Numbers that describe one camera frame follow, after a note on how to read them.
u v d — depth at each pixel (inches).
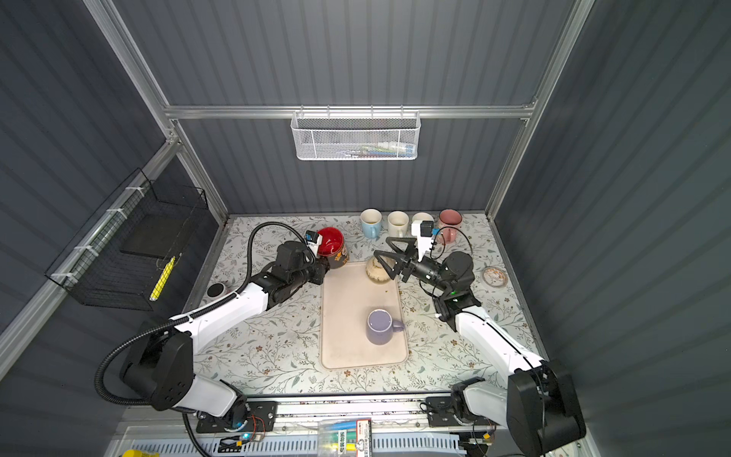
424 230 24.4
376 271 36.9
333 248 36.8
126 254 28.3
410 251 26.6
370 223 41.5
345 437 27.3
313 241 30.3
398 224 41.8
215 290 36.3
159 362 17.0
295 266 27.2
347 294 38.1
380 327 31.8
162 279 26.9
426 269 25.4
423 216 42.7
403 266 24.6
